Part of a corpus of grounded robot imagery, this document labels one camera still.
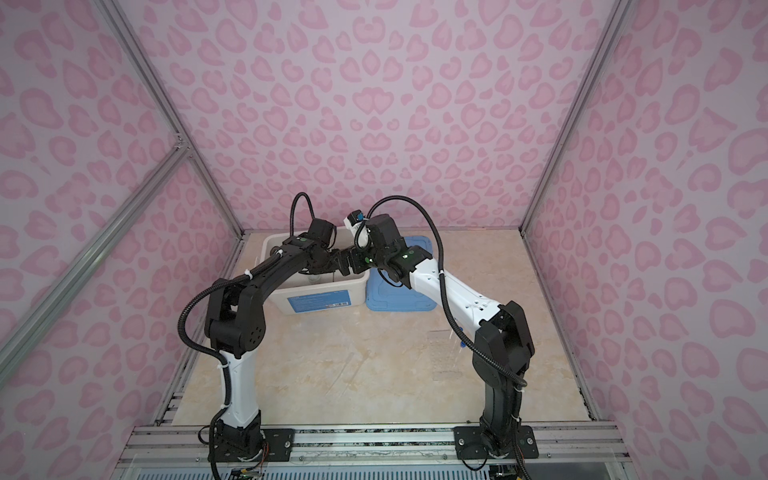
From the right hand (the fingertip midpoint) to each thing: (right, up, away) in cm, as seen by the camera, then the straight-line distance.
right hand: (347, 249), depth 80 cm
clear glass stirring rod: (-2, -34, +6) cm, 35 cm away
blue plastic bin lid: (+9, -14, +21) cm, 27 cm away
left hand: (-6, -3, +19) cm, 20 cm away
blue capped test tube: (+30, -24, -5) cm, 38 cm away
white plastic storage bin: (-14, -12, +7) cm, 20 cm away
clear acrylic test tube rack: (+27, -30, +9) cm, 42 cm away
